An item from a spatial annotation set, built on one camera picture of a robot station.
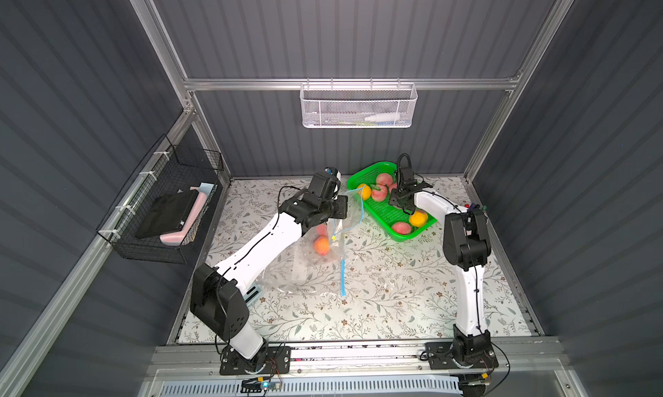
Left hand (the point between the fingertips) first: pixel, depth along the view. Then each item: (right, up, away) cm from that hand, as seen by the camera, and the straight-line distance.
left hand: (348, 205), depth 79 cm
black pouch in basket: (-49, -3, -11) cm, 50 cm away
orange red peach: (-9, -14, +12) cm, 21 cm away
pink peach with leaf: (+14, +5, +29) cm, 33 cm away
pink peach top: (+17, +11, +32) cm, 38 cm away
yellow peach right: (+28, -5, +20) cm, 35 cm away
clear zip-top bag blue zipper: (-12, -21, +14) cm, 28 cm away
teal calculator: (-31, -29, +5) cm, 43 cm away
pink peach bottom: (+21, -9, +16) cm, 28 cm away
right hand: (+22, +2, +27) cm, 34 cm away
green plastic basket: (+16, -4, +29) cm, 33 cm away
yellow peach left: (+8, +6, +29) cm, 31 cm away
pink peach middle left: (-9, -9, +12) cm, 17 cm away
